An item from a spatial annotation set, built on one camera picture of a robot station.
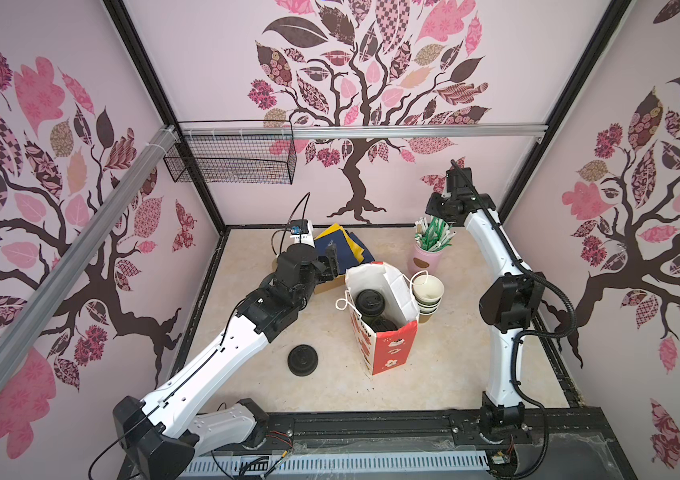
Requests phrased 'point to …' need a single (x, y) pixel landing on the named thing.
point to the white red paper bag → (383, 350)
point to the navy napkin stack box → (349, 253)
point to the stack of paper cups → (428, 291)
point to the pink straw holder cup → (421, 260)
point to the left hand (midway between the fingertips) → (324, 251)
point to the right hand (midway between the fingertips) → (435, 201)
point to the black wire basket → (232, 159)
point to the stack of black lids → (302, 360)
